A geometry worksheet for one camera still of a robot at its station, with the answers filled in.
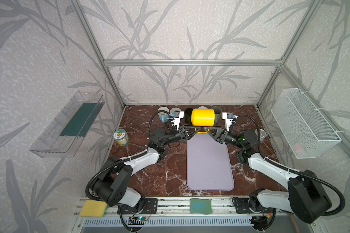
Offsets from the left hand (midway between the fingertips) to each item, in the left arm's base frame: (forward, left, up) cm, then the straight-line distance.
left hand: (201, 128), depth 66 cm
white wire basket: (-3, -46, +2) cm, 47 cm away
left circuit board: (-33, +30, -34) cm, 56 cm away
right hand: (+2, -2, 0) cm, 3 cm away
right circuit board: (-34, -32, -36) cm, 58 cm away
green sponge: (-27, 0, -29) cm, 40 cm away
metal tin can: (+14, -45, -27) cm, 55 cm away
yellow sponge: (-29, +53, -30) cm, 68 cm away
